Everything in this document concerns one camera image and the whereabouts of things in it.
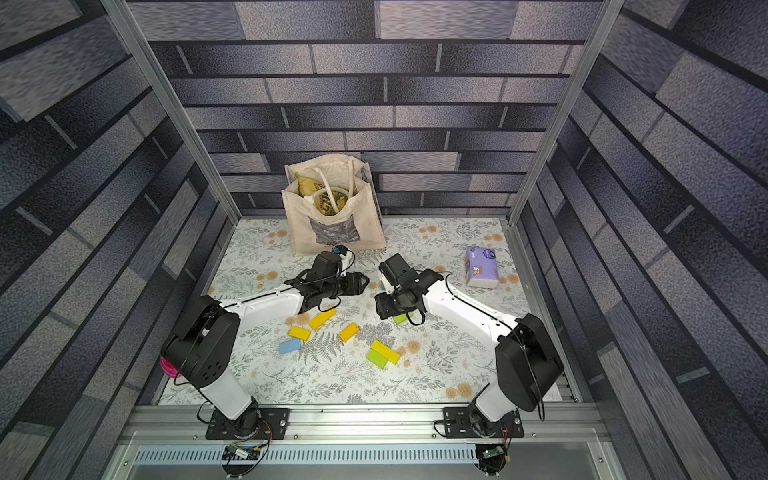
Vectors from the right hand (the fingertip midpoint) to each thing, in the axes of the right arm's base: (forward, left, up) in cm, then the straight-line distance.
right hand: (384, 307), depth 84 cm
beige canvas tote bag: (+31, +18, +13) cm, 38 cm away
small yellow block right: (-4, +11, -10) cm, 15 cm away
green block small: (-7, -5, +8) cm, 12 cm away
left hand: (+10, +7, 0) cm, 12 cm away
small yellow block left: (-4, +26, -9) cm, 28 cm away
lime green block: (-12, +2, -9) cm, 15 cm away
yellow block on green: (-10, 0, -9) cm, 13 cm away
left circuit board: (-35, +36, -10) cm, 51 cm away
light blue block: (-8, +29, -9) cm, 31 cm away
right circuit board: (-32, -29, -14) cm, 46 cm away
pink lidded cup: (-19, +54, +2) cm, 57 cm away
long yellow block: (0, +21, -9) cm, 23 cm away
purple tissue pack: (+17, -32, -4) cm, 37 cm away
